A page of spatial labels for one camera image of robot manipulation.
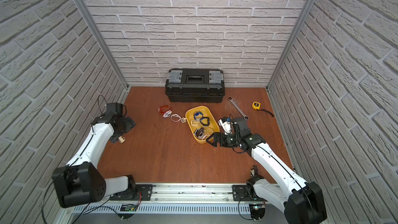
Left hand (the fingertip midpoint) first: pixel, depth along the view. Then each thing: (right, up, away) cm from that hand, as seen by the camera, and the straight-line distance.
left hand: (127, 125), depth 83 cm
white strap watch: (+28, +1, +16) cm, 33 cm away
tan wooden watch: (-6, -9, +6) cm, 12 cm away
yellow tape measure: (+80, +10, +23) cm, 84 cm away
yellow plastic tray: (+41, -1, +14) cm, 44 cm away
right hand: (+49, -7, -5) cm, 49 cm away
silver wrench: (+62, +15, +28) cm, 69 cm away
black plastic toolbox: (+37, +24, +16) cm, 47 cm away
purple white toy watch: (+18, +5, +18) cm, 26 cm away
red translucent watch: (+13, +8, +20) cm, 26 cm away
